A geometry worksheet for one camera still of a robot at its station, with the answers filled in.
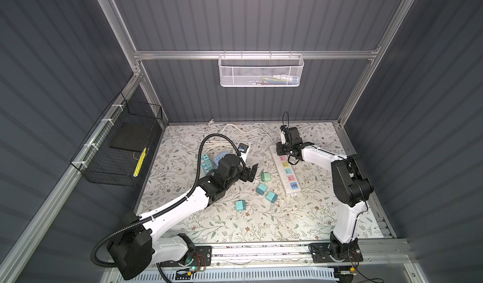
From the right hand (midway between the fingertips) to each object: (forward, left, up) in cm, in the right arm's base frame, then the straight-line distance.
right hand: (281, 146), depth 100 cm
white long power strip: (-19, -2, -4) cm, 19 cm away
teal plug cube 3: (-30, +22, -4) cm, 38 cm away
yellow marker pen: (-24, +58, +23) cm, 67 cm away
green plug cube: (-16, +9, -4) cm, 19 cm away
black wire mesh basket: (-19, +70, +23) cm, 76 cm away
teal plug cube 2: (-27, +7, -4) cm, 28 cm away
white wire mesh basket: (+53, +10, +14) cm, 56 cm away
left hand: (-17, +18, +14) cm, 29 cm away
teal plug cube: (-22, +12, -5) cm, 25 cm away
